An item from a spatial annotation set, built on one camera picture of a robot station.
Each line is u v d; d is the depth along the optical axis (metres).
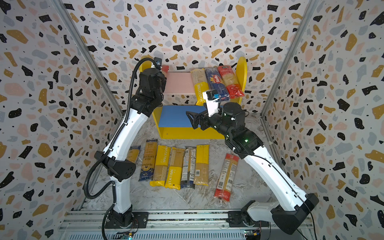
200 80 0.78
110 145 0.48
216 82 0.75
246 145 0.44
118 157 0.49
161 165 0.90
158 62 0.59
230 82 0.76
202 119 0.52
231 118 0.43
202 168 0.90
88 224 0.74
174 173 0.88
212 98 0.49
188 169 0.89
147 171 0.87
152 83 0.54
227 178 0.86
